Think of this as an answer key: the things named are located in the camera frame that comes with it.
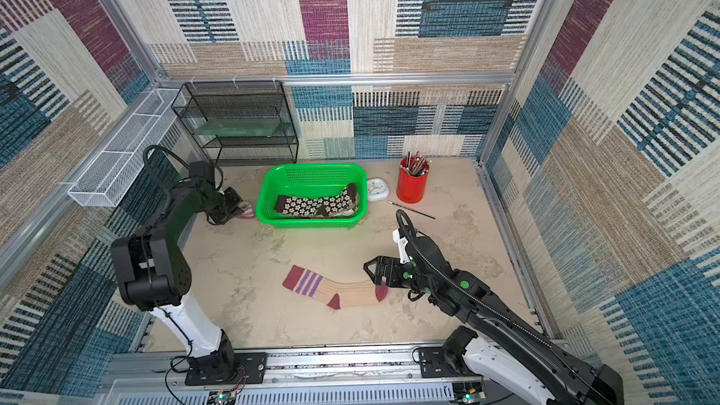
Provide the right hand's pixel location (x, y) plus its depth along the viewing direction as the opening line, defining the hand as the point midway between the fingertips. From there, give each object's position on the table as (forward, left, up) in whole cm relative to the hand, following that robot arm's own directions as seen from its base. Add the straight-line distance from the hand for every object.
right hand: (380, 272), depth 74 cm
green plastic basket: (+42, +26, -9) cm, 50 cm away
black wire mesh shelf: (+57, +46, +16) cm, 75 cm away
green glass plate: (+46, +46, +12) cm, 66 cm away
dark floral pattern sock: (+30, +13, -9) cm, 34 cm away
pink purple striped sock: (+24, +43, -5) cm, 49 cm away
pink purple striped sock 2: (-1, +12, -14) cm, 19 cm away
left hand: (+25, +43, -4) cm, 50 cm away
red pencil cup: (+35, -13, -2) cm, 37 cm away
